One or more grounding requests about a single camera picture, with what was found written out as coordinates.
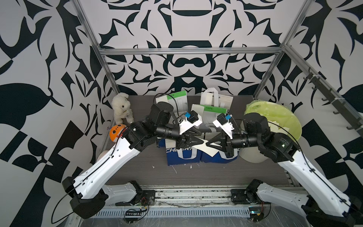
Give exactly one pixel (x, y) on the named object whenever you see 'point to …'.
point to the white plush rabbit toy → (121, 106)
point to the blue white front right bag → (197, 156)
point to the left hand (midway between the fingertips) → (200, 133)
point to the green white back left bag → (178, 100)
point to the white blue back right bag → (210, 97)
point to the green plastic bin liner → (282, 116)
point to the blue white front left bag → (175, 156)
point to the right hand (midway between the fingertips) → (207, 142)
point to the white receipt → (208, 150)
